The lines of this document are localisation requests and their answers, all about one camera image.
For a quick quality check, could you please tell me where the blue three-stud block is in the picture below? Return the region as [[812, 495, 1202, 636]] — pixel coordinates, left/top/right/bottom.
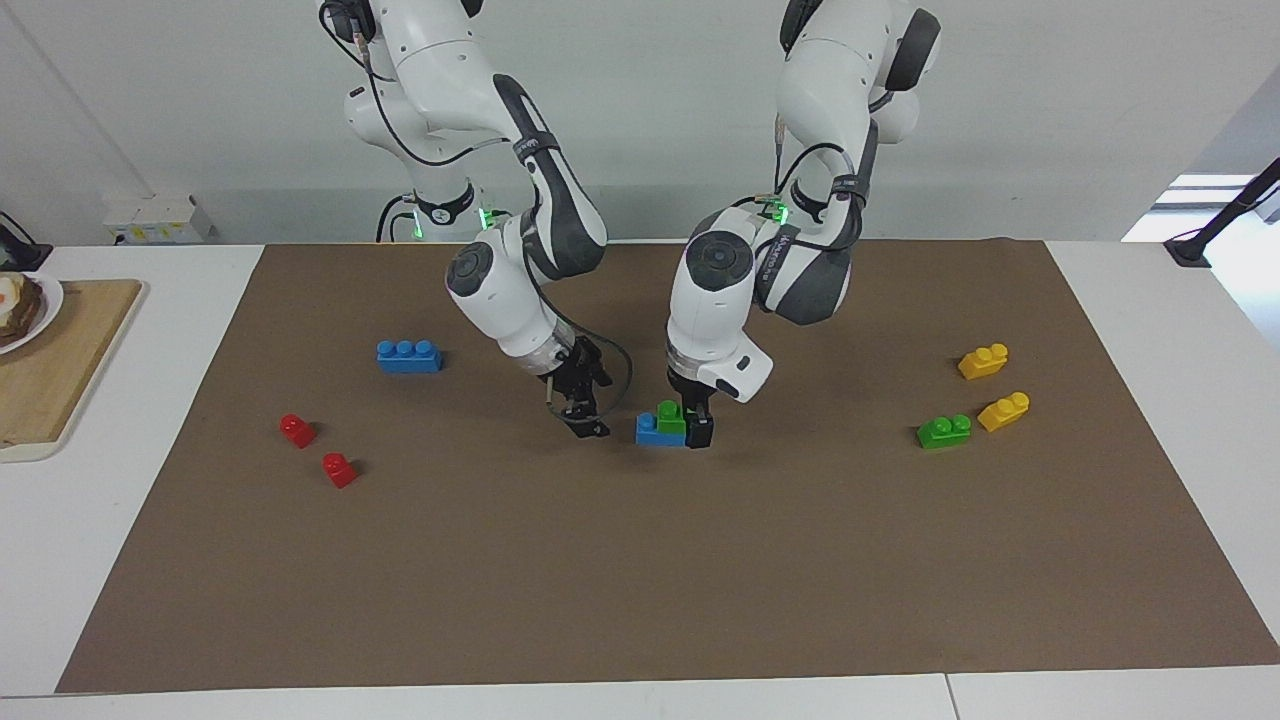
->
[[377, 340, 443, 374], [635, 412, 689, 448]]

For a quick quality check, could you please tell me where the black desk mount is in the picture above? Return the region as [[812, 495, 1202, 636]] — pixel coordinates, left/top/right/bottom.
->
[[0, 212, 54, 272]]

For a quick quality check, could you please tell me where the white power box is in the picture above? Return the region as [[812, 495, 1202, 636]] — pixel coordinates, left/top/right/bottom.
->
[[103, 194, 214, 247]]

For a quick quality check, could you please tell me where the yellow two-stud block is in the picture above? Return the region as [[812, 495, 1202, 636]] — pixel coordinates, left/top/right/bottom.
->
[[977, 391, 1031, 433], [958, 343, 1009, 381]]

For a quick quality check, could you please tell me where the wooden cutting board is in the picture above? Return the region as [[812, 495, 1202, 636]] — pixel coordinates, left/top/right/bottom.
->
[[0, 280, 144, 448]]

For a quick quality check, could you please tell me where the brown toy food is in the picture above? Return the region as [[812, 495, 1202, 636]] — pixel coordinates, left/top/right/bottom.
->
[[0, 274, 46, 348]]

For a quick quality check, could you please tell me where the brown paper mat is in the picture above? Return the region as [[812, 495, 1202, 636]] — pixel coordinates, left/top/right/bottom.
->
[[55, 238, 1280, 694]]

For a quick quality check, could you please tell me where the black base cable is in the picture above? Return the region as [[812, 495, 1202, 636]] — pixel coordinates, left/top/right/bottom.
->
[[376, 195, 416, 243]]

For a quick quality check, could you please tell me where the black clamp stand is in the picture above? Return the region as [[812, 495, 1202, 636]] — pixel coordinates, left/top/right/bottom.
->
[[1164, 158, 1280, 269]]

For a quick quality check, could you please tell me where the white plate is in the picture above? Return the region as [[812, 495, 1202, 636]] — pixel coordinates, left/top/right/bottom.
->
[[0, 272, 65, 356]]

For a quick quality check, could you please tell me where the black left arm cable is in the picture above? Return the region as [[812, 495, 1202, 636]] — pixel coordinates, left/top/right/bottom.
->
[[774, 115, 863, 216]]

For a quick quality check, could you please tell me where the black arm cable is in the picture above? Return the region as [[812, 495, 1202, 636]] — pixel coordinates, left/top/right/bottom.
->
[[774, 115, 863, 216], [320, 0, 634, 413]]

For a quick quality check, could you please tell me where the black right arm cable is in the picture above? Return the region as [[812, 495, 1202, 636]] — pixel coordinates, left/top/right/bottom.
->
[[320, 0, 634, 413]]

